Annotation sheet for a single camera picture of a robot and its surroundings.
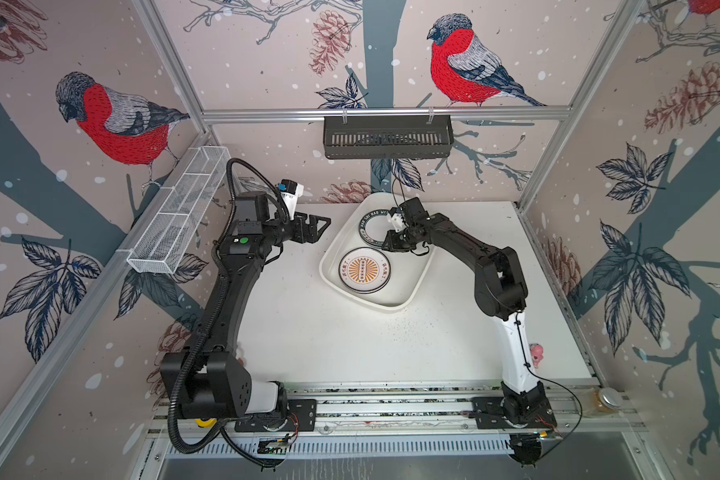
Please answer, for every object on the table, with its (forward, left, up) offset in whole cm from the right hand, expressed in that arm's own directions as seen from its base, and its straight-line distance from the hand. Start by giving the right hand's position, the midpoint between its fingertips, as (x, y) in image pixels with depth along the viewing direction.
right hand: (384, 248), depth 100 cm
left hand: (-10, +18, +25) cm, 32 cm away
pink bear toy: (-31, -43, -6) cm, 54 cm away
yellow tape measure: (-52, +43, -5) cm, 68 cm away
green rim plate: (+14, +4, -4) cm, 15 cm away
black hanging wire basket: (+33, +1, +23) cm, 40 cm away
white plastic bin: (-7, -8, -3) cm, 11 cm away
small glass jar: (-44, -51, +1) cm, 67 cm away
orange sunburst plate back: (-6, +7, -5) cm, 10 cm away
